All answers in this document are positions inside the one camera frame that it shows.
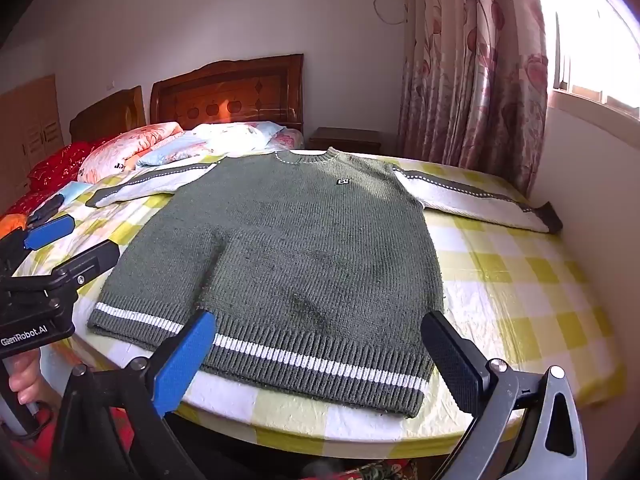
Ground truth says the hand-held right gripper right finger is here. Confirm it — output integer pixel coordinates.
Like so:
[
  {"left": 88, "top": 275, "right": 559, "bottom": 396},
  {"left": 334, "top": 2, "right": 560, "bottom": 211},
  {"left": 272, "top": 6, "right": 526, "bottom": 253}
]
[{"left": 420, "top": 310, "right": 588, "bottom": 480}]

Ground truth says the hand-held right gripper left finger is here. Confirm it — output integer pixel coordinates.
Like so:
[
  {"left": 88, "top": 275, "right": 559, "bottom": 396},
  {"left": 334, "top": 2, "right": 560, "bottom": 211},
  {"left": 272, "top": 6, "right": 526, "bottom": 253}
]
[{"left": 47, "top": 309, "right": 218, "bottom": 480}]

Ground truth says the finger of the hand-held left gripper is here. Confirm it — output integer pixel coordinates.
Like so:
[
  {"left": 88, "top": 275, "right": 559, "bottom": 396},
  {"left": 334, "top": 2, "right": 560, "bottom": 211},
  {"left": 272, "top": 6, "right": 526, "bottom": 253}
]
[
  {"left": 23, "top": 213, "right": 77, "bottom": 252},
  {"left": 51, "top": 238, "right": 119, "bottom": 292}
]

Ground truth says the green knit sweater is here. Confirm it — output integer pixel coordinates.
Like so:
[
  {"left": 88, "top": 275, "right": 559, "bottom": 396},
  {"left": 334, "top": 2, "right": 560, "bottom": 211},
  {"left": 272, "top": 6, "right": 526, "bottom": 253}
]
[{"left": 86, "top": 146, "right": 565, "bottom": 418}]

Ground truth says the person's left hand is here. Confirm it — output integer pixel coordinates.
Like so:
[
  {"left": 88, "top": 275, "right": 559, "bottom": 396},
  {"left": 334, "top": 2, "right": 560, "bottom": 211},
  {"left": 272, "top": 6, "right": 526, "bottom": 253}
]
[{"left": 7, "top": 349, "right": 45, "bottom": 407}]

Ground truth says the light blue cloth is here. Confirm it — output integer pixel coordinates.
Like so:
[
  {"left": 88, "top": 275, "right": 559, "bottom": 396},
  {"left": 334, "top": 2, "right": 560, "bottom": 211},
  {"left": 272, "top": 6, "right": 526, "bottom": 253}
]
[{"left": 56, "top": 181, "right": 94, "bottom": 207}]

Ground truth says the red patterned quilt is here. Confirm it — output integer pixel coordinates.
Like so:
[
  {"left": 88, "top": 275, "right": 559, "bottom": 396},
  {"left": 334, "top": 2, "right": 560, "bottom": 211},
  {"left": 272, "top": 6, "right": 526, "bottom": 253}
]
[{"left": 0, "top": 141, "right": 108, "bottom": 217}]

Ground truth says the yellow checked bed sheet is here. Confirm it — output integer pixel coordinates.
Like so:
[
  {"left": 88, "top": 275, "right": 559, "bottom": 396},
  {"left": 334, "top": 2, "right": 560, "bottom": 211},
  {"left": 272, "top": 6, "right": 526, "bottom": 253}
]
[{"left": 10, "top": 152, "right": 628, "bottom": 461}]

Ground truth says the pink floral pillow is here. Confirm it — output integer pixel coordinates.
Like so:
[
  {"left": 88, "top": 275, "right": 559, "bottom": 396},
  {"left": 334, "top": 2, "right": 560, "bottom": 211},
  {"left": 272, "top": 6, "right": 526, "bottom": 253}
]
[
  {"left": 77, "top": 121, "right": 186, "bottom": 183},
  {"left": 272, "top": 129, "right": 305, "bottom": 152}
]

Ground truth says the small wooden headboard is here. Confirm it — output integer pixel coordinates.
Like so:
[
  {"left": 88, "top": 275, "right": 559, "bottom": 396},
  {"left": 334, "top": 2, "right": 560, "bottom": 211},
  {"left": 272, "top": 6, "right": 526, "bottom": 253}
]
[{"left": 69, "top": 85, "right": 147, "bottom": 143}]

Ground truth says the light blue folded blanket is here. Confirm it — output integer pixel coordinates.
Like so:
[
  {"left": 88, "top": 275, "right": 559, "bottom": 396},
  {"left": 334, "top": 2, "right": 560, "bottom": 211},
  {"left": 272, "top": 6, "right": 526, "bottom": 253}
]
[{"left": 135, "top": 121, "right": 286, "bottom": 168}]

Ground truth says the large carved wooden headboard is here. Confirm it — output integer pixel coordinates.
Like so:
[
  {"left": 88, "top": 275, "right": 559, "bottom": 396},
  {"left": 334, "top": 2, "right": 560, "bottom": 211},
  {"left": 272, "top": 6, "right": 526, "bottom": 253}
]
[{"left": 150, "top": 53, "right": 305, "bottom": 133}]

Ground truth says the wooden nightstand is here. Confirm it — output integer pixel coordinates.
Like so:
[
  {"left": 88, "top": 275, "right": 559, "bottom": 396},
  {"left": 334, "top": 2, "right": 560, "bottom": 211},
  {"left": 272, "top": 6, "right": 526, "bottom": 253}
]
[{"left": 307, "top": 127, "right": 398, "bottom": 156}]

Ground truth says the pink floral curtain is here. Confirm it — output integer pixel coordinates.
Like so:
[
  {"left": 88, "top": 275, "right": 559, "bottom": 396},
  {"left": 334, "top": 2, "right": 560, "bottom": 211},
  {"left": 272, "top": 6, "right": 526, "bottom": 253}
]
[{"left": 397, "top": 0, "right": 561, "bottom": 200}]

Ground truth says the window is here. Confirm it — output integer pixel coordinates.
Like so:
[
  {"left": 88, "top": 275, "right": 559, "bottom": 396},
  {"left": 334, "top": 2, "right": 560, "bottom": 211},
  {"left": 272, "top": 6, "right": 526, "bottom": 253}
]
[{"left": 530, "top": 0, "right": 640, "bottom": 122}]

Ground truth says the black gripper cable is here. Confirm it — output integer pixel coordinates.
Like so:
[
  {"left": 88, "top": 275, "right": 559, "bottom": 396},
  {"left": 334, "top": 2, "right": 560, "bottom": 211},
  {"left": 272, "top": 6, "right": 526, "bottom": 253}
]
[{"left": 15, "top": 402, "right": 53, "bottom": 443}]

